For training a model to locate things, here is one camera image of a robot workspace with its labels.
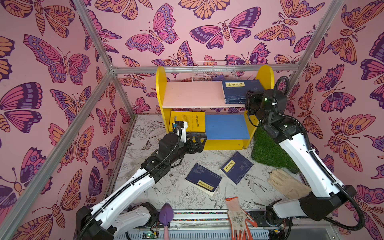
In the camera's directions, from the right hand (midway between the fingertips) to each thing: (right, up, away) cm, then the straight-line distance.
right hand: (247, 88), depth 65 cm
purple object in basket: (-8, +15, +31) cm, 35 cm away
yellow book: (-22, -13, +23) cm, 34 cm away
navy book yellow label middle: (+3, -41, +26) cm, 49 cm away
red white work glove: (-1, -62, +8) cm, 63 cm away
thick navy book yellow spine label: (-17, -47, +21) cm, 55 cm away
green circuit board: (-45, -69, +8) cm, 83 cm away
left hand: (-20, -21, +4) cm, 29 cm away
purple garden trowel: (-37, -61, +9) cm, 72 cm away
